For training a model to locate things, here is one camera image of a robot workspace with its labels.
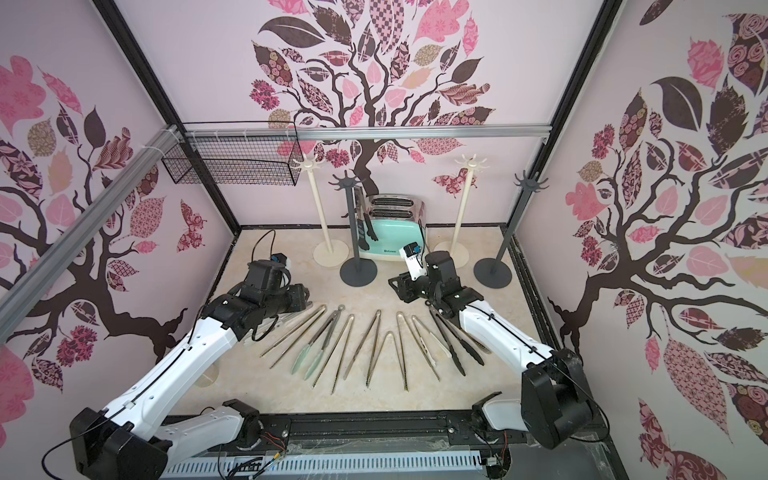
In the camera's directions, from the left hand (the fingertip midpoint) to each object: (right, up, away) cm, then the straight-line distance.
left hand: (303, 299), depth 79 cm
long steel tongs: (+11, -9, +16) cm, 21 cm away
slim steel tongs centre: (+19, -16, +8) cm, 26 cm away
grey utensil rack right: (+61, +6, +27) cm, 67 cm away
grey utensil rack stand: (+11, +6, +27) cm, 30 cm away
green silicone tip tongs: (+5, -9, +15) cm, 18 cm away
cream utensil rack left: (0, +12, +31) cm, 33 cm away
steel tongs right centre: (+26, -8, +16) cm, 32 cm away
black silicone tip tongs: (+15, +19, +7) cm, 26 cm away
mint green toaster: (+27, +25, +30) cm, 47 cm away
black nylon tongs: (+42, -16, +8) cm, 45 cm away
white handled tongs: (+37, -13, +11) cm, 40 cm away
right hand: (+26, +7, +3) cm, 27 cm away
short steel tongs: (+26, -18, +7) cm, 32 cm away
